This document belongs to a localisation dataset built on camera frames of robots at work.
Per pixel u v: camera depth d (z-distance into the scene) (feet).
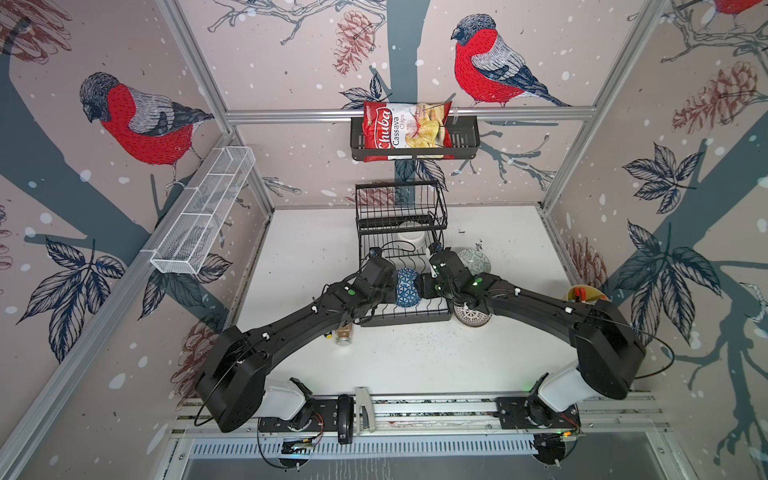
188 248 2.32
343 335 2.79
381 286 2.14
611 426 2.40
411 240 3.31
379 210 3.11
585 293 2.66
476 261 3.21
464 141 3.05
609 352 1.42
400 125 2.88
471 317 2.88
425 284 2.50
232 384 1.34
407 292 2.88
